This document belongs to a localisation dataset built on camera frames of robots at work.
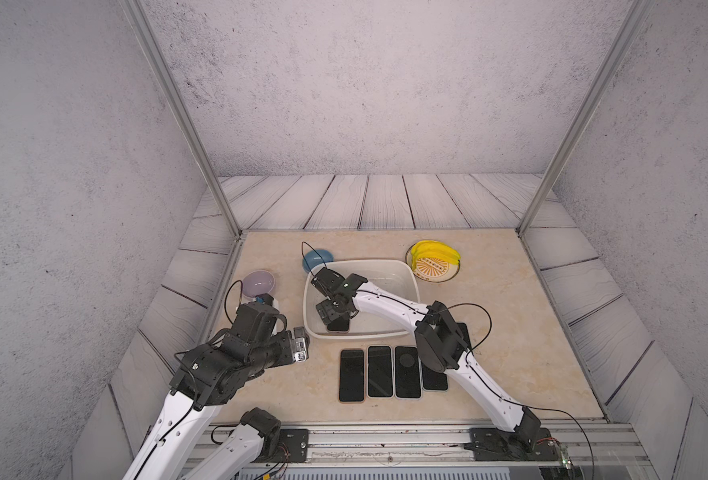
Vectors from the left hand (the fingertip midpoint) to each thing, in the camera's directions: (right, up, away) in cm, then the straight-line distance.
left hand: (298, 342), depth 68 cm
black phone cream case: (+19, -13, +15) cm, 27 cm away
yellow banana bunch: (+40, +21, +39) cm, 60 cm away
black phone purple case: (+27, -14, +15) cm, 33 cm away
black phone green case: (+44, -3, +22) cm, 49 cm away
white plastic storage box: (+27, +11, +36) cm, 47 cm away
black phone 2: (+12, -14, +15) cm, 23 cm away
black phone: (+7, -2, +25) cm, 26 cm away
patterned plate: (+40, +14, +40) cm, 58 cm away
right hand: (+6, +2, +29) cm, 30 cm away
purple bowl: (-21, +10, +34) cm, 41 cm away
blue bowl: (-3, +18, +44) cm, 48 cm away
